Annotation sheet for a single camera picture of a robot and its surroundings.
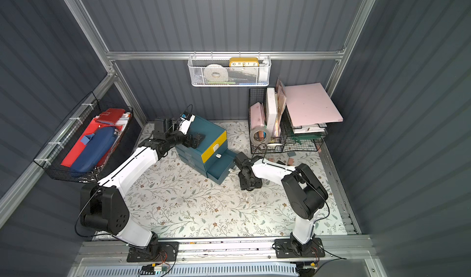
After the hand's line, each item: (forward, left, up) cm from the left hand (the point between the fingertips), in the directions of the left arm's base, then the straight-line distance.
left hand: (198, 132), depth 85 cm
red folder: (+1, +38, +9) cm, 39 cm away
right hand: (-19, -27, -22) cm, 39 cm away
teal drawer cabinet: (-9, -6, -8) cm, 13 cm away
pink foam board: (+16, -56, +3) cm, 59 cm away
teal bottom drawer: (-10, -10, -16) cm, 22 cm away
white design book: (+10, -35, +3) cm, 37 cm away
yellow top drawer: (-7, -7, -4) cm, 11 cm away
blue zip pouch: (-15, +34, +9) cm, 39 cm away
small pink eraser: (-2, -49, -23) cm, 54 cm away
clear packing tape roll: (+12, -33, -10) cm, 36 cm away
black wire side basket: (-18, +45, +13) cm, 50 cm away
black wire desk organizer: (+4, -45, -10) cm, 46 cm away
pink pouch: (+21, -30, -9) cm, 38 cm away
